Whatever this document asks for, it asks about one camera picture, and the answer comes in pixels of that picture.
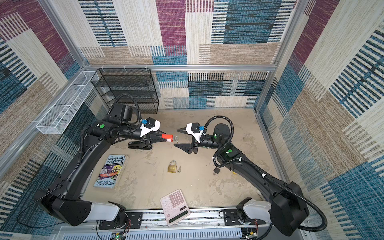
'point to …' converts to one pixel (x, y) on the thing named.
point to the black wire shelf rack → (136, 82)
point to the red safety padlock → (167, 137)
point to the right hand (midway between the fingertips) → (177, 138)
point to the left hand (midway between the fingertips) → (165, 134)
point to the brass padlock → (172, 167)
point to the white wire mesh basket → (56, 119)
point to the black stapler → (137, 144)
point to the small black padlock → (216, 170)
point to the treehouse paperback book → (112, 167)
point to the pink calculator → (175, 207)
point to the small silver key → (179, 170)
